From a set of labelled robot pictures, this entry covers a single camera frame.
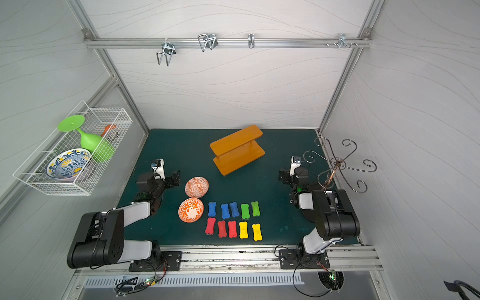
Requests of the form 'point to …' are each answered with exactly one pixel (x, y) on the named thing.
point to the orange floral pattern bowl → (190, 210)
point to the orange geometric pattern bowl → (197, 187)
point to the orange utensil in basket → (106, 129)
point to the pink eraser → (210, 222)
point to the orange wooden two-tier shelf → (237, 149)
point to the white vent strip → (190, 280)
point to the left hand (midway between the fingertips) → (170, 170)
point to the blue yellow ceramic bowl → (68, 164)
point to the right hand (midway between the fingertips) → (292, 166)
